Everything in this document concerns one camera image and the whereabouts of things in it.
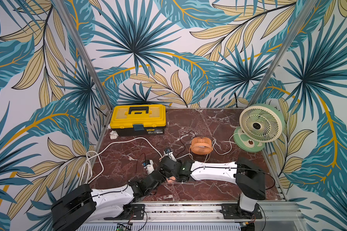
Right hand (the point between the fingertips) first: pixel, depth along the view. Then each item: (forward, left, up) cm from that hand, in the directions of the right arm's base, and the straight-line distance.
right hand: (167, 165), depth 83 cm
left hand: (-3, +1, -4) cm, 6 cm away
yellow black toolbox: (+26, +23, +11) cm, 37 cm away
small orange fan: (+9, -20, +7) cm, 23 cm away
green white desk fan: (+16, -52, +17) cm, 57 cm away
